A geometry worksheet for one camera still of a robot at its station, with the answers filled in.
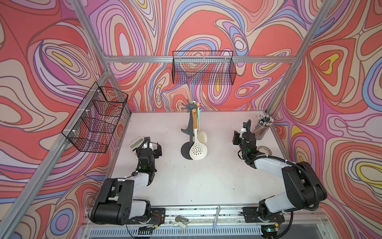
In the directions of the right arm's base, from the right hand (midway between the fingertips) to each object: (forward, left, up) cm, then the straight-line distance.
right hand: (239, 134), depth 92 cm
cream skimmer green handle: (-2, +24, +3) cm, 24 cm away
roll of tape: (-4, -19, -10) cm, 22 cm away
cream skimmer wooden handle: (-10, +26, 0) cm, 28 cm away
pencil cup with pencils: (+6, -16, +5) cm, 18 cm away
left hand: (-5, +55, -1) cm, 55 cm away
